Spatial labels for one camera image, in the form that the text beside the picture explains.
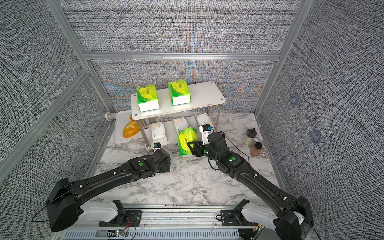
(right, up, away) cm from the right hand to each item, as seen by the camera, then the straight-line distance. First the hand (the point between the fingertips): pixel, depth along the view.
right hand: (191, 140), depth 73 cm
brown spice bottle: (+40, -7, +17) cm, 44 cm away
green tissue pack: (-1, +3, 0) cm, 3 cm away
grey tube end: (-63, +15, +43) cm, 77 cm away
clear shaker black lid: (+38, -1, +25) cm, 45 cm away
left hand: (-13, -13, +8) cm, 20 cm away
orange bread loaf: (-43, +5, +32) cm, 54 cm away
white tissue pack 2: (-7, +8, +24) cm, 27 cm away
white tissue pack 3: (+9, +12, +30) cm, 33 cm away
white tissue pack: (-20, +3, +21) cm, 30 cm away
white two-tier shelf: (+8, +23, +8) cm, 25 cm away
